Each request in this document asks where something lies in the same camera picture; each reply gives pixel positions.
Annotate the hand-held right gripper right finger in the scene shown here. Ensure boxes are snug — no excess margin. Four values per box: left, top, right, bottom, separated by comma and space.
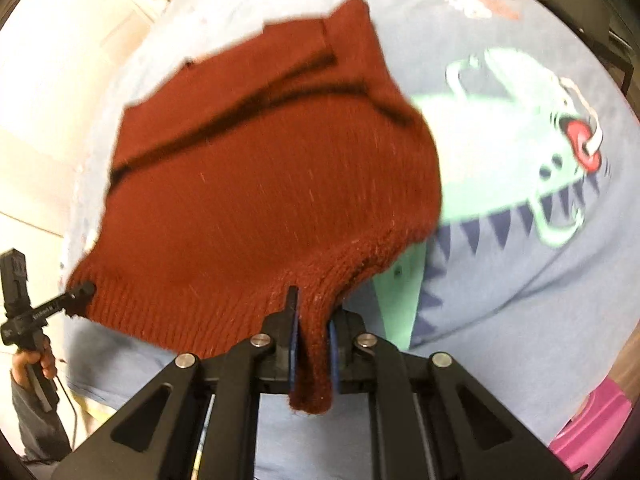
327, 309, 572, 480

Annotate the person's left hand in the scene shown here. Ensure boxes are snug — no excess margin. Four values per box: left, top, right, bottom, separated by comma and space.
11, 335, 59, 392

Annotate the pink plastic stool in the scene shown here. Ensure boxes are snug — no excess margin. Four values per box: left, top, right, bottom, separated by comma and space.
547, 377, 635, 472

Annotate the blue printed bed sheet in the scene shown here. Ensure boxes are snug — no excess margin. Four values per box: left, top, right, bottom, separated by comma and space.
57, 0, 640, 480

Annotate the dark red knit sweater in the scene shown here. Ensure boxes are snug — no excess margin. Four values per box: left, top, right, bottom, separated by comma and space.
65, 0, 444, 417

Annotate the black cable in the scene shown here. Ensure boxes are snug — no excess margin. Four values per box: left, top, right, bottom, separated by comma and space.
54, 374, 83, 457

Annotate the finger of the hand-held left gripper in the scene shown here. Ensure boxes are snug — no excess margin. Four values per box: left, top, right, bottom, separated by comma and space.
59, 282, 97, 319

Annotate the white wardrobe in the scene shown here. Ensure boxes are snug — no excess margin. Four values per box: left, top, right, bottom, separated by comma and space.
0, 0, 172, 241

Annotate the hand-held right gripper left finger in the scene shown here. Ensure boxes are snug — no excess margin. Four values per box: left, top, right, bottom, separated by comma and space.
51, 286, 301, 480

